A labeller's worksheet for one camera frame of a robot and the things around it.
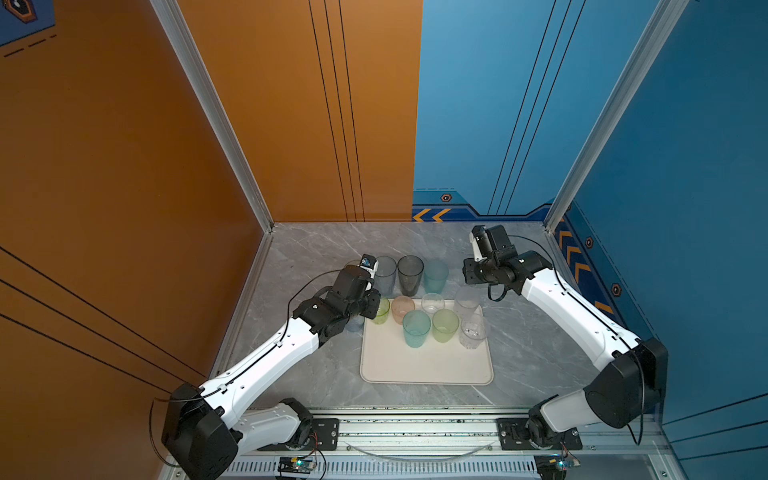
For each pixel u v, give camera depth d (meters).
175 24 0.71
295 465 0.71
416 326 0.88
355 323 0.88
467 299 0.94
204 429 0.38
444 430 0.76
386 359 0.88
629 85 0.81
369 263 0.68
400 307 0.94
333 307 0.58
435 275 0.96
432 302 0.93
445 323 0.91
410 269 0.99
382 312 0.89
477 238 0.65
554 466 0.71
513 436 0.72
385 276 0.93
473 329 0.90
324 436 0.74
